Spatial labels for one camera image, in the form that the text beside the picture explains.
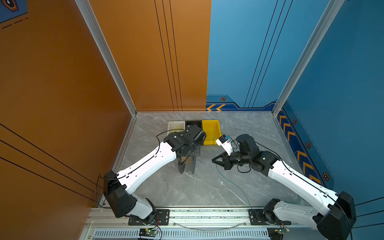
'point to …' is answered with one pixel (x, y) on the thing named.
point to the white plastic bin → (177, 125)
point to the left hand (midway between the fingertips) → (195, 148)
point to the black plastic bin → (197, 123)
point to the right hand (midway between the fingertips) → (212, 161)
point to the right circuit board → (283, 230)
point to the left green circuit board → (148, 232)
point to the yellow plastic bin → (212, 128)
